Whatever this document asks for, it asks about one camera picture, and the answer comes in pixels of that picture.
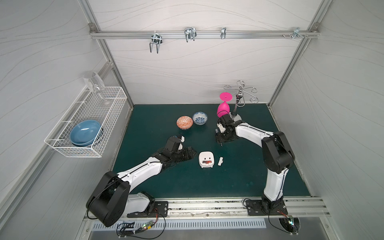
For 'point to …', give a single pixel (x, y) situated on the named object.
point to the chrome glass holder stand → (240, 101)
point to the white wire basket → (89, 105)
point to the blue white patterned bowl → (200, 118)
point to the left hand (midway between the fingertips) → (193, 154)
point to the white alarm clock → (206, 159)
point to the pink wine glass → (224, 108)
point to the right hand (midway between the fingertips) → (221, 137)
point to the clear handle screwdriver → (216, 134)
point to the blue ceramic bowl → (83, 133)
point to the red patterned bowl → (184, 122)
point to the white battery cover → (220, 161)
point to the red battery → (206, 162)
